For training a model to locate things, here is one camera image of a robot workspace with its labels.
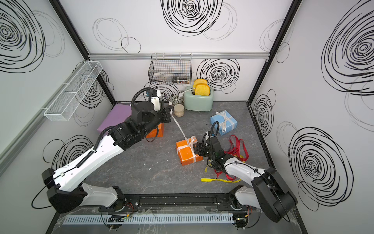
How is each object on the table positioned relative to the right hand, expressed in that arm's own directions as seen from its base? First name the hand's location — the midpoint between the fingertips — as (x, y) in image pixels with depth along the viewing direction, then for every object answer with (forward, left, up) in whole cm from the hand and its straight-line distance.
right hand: (198, 146), depth 87 cm
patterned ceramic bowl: (+45, +18, -5) cm, 48 cm away
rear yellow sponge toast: (+46, -1, +14) cm, 48 cm away
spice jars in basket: (+31, +12, +26) cm, 42 cm away
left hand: (+4, +13, +31) cm, 34 cm away
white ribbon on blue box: (+20, -19, +1) cm, 28 cm away
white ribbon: (+1, +5, +2) cm, 5 cm away
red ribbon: (+2, -26, -7) cm, 27 cm away
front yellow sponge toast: (+38, -2, +13) cm, 40 cm away
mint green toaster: (+36, 0, 0) cm, 36 cm away
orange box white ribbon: (-4, +7, +1) cm, 8 cm away
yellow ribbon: (-17, -7, -7) cm, 20 cm away
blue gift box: (+18, -20, 0) cm, 27 cm away
